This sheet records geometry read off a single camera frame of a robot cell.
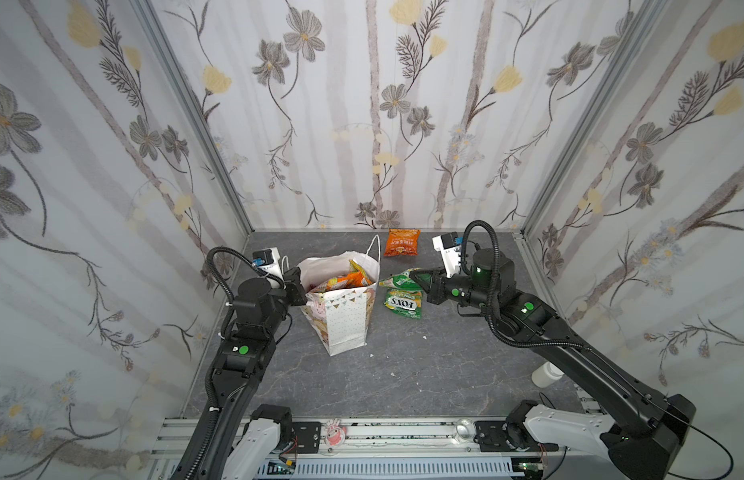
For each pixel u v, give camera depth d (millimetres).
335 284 782
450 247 587
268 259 584
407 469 702
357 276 831
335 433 719
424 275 669
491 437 733
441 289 585
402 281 682
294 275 671
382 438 752
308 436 737
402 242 1138
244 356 492
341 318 782
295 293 625
